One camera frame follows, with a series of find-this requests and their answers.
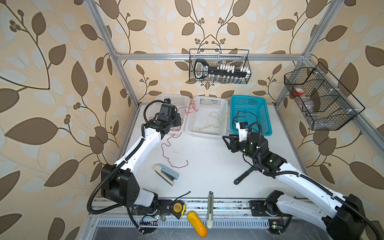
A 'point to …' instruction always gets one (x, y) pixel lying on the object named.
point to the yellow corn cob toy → (197, 224)
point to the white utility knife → (210, 210)
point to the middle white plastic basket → (207, 117)
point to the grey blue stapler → (168, 175)
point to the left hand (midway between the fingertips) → (178, 116)
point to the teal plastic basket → (250, 109)
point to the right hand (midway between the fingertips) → (226, 137)
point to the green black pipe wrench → (244, 175)
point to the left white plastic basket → (181, 103)
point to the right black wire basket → (325, 103)
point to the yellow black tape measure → (177, 208)
